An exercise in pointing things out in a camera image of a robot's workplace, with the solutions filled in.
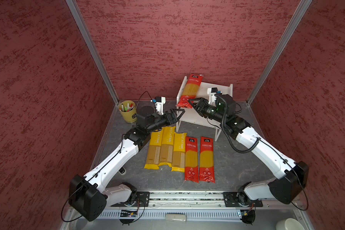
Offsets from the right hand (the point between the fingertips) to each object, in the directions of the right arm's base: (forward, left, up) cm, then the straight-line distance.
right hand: (188, 105), depth 70 cm
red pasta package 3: (-17, -12, -35) cm, 41 cm away
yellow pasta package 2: (-6, +13, -33) cm, 36 cm away
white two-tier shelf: (-3, -1, -5) cm, 6 cm away
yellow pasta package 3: (-16, +6, -33) cm, 38 cm away
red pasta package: (-15, -2, -33) cm, 37 cm away
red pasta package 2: (+17, -3, -1) cm, 17 cm away
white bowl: (-47, -42, -28) cm, 69 cm away
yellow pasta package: (-9, +21, -33) cm, 40 cm away
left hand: (-5, +4, -2) cm, 7 cm away
